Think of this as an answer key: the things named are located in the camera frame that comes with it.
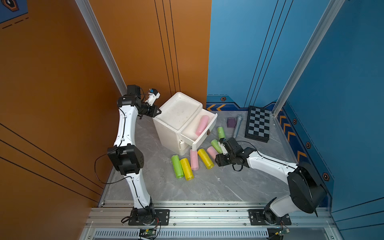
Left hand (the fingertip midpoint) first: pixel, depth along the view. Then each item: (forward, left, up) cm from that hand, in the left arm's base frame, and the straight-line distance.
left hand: (158, 109), depth 87 cm
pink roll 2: (-15, -33, -23) cm, 42 cm away
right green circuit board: (-56, -64, -25) cm, 89 cm away
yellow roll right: (-20, -28, -23) cm, 42 cm away
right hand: (-21, -37, -21) cm, 47 cm away
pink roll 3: (-21, -21, -22) cm, 37 cm away
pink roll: (-6, -26, -6) cm, 27 cm away
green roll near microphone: (0, -39, -23) cm, 45 cm away
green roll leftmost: (-27, -12, -23) cm, 38 cm away
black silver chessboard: (+8, -67, -23) cm, 72 cm away
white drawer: (-11, -18, -8) cm, 23 cm away
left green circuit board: (-57, 0, -27) cm, 63 cm away
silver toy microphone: (+12, -54, -23) cm, 61 cm away
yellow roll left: (-27, -18, -23) cm, 40 cm away
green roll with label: (-9, -35, -22) cm, 42 cm away
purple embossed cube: (+10, -48, -24) cm, 55 cm away
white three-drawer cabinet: (-10, -12, -1) cm, 16 cm away
